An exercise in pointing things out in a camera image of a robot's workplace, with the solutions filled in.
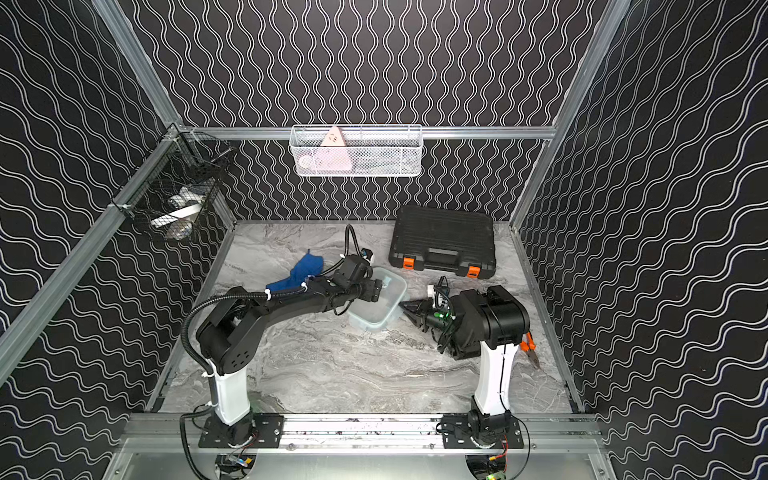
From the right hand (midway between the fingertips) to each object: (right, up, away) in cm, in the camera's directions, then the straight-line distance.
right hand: (400, 305), depth 91 cm
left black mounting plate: (-33, -28, -16) cm, 46 cm away
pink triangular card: (-20, +44, -2) cm, 49 cm away
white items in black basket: (-62, +29, -6) cm, 69 cm away
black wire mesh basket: (-71, +34, 0) cm, 79 cm away
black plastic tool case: (+12, +22, +15) cm, 29 cm away
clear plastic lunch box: (-9, -4, +3) cm, 10 cm away
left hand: (-8, +7, +3) cm, 11 cm away
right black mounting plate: (+13, -28, -18) cm, 36 cm away
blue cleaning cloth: (-33, +12, +16) cm, 38 cm away
